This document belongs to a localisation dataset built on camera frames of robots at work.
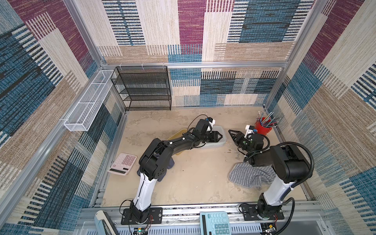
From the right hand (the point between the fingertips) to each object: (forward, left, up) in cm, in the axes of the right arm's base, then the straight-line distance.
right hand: (230, 133), depth 94 cm
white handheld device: (-47, +66, -5) cm, 81 cm away
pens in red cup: (+9, -26, +1) cm, 27 cm away
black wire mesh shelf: (+35, +59, +11) cm, 69 cm away
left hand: (-3, +6, +1) cm, 7 cm away
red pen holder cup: (+4, -21, -1) cm, 22 cm away
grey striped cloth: (-23, -6, -8) cm, 25 cm away
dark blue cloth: (-17, +38, -8) cm, 42 cm away
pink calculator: (-17, +66, -6) cm, 69 cm away
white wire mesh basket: (-4, +77, +26) cm, 82 cm away
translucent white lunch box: (-6, +9, -4) cm, 12 cm away
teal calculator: (-46, +15, -7) cm, 49 cm away
